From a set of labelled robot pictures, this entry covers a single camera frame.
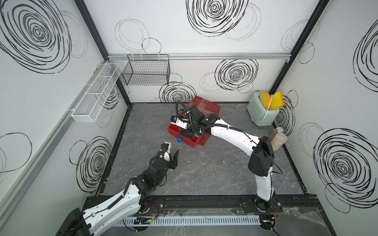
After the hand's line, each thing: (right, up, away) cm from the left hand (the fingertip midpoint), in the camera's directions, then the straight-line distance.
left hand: (173, 150), depth 80 cm
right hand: (+6, +13, +3) cm, 15 cm away
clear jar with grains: (+63, +5, +7) cm, 63 cm away
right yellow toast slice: (+67, +29, +16) cm, 74 cm away
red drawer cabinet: (+20, +23, +8) cm, 32 cm away
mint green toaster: (+56, +19, +16) cm, 61 cm away
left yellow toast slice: (+58, +30, +14) cm, 67 cm away
